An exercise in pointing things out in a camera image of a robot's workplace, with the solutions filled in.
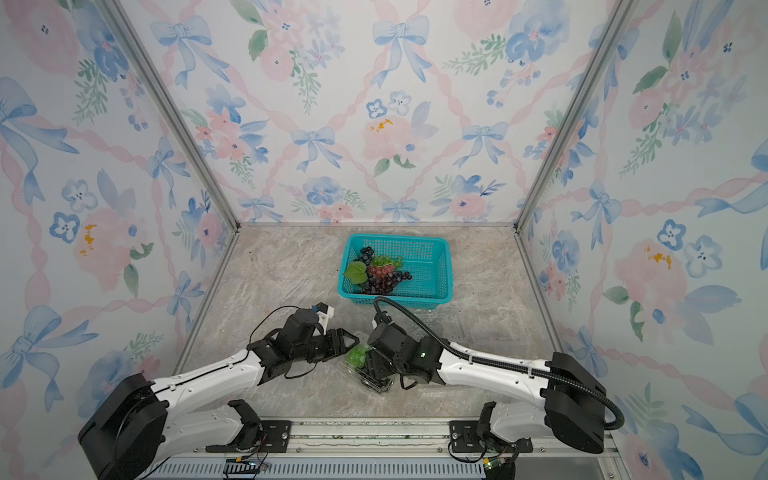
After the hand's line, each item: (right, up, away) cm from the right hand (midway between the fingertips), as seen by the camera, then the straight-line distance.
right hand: (363, 350), depth 79 cm
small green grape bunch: (+4, +23, +26) cm, 35 cm away
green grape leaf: (-4, +20, +15) cm, 26 cm away
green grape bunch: (-2, -2, 0) cm, 3 cm away
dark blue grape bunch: (-1, +25, +23) cm, 34 cm away
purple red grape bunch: (+4, +17, +19) cm, 26 cm away
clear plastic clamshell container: (-1, -5, -4) cm, 6 cm away
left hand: (-2, +2, +2) cm, 3 cm away
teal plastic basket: (+21, +23, +28) cm, 42 cm away
